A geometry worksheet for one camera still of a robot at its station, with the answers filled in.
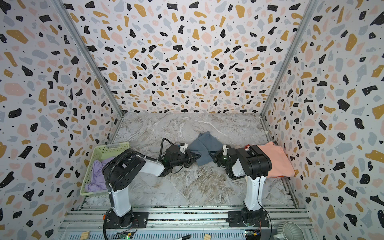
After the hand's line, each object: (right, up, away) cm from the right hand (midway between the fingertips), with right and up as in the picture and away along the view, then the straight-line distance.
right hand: (207, 149), depth 95 cm
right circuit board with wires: (+21, -38, -23) cm, 49 cm away
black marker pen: (-11, -37, -25) cm, 46 cm away
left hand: (-3, -2, -9) cm, 9 cm away
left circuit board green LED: (-40, -37, -25) cm, 59 cm away
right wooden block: (-1, -37, -26) cm, 45 cm away
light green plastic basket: (-68, -2, +1) cm, 68 cm away
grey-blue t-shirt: (-1, +3, +6) cm, 7 cm away
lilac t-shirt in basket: (-61, -16, -11) cm, 64 cm away
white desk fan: (+39, -36, -23) cm, 57 cm away
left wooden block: (-57, -36, -26) cm, 72 cm away
